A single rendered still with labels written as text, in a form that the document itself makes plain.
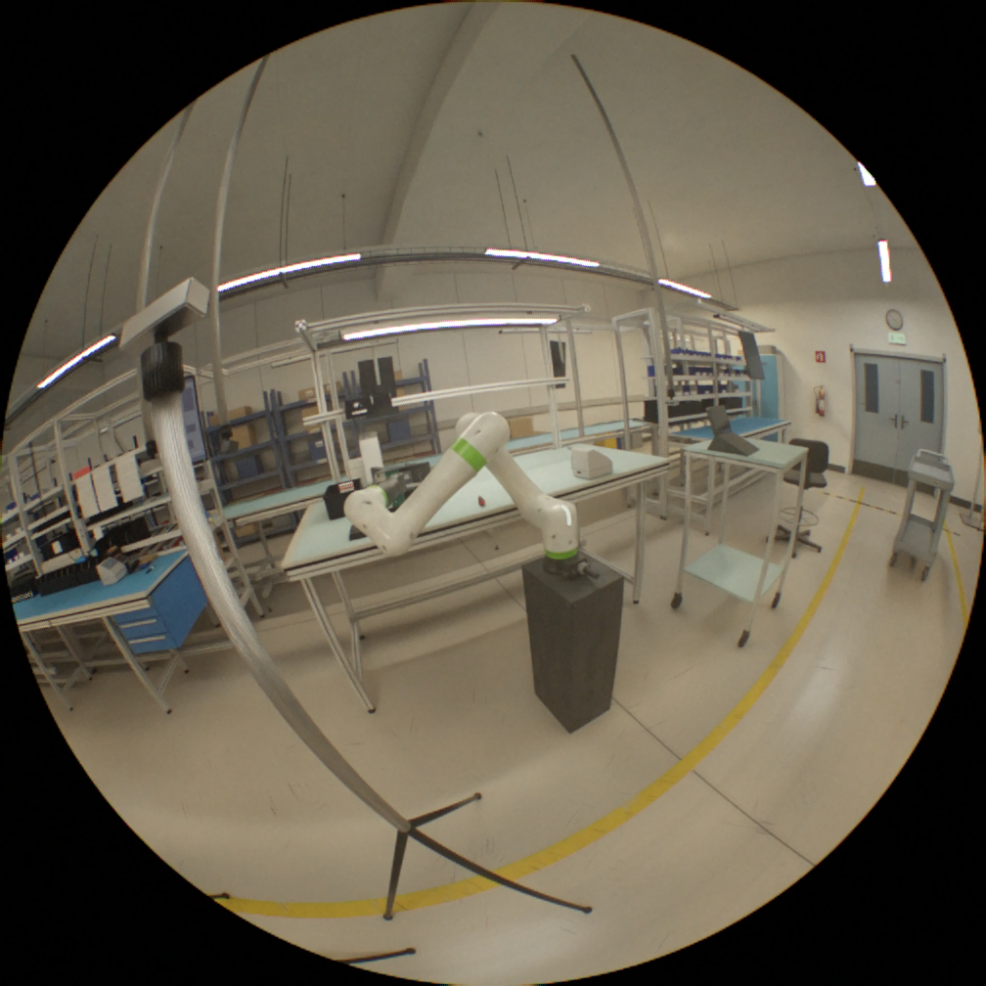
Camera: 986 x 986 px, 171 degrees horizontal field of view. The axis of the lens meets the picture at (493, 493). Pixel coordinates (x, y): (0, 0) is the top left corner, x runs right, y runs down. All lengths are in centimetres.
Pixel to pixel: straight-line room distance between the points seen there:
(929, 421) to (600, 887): 672
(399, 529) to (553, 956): 155
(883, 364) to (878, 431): 110
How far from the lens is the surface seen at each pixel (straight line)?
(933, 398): 682
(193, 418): 215
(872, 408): 675
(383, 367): 326
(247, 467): 535
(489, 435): 94
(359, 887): 160
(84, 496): 310
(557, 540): 115
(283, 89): 284
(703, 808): 159
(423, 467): 142
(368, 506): 96
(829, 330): 682
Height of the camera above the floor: 144
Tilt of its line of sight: 17 degrees down
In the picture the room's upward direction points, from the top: 8 degrees counter-clockwise
